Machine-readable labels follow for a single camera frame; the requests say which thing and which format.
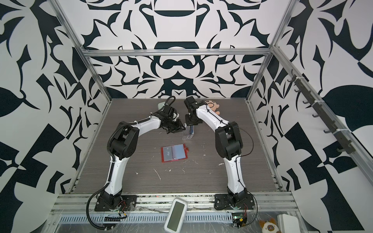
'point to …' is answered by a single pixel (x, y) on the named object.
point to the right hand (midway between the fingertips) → (192, 121)
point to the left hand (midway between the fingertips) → (186, 126)
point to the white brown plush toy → (269, 226)
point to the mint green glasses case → (161, 105)
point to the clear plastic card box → (188, 134)
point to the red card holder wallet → (174, 153)
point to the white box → (288, 224)
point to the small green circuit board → (237, 215)
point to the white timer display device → (176, 216)
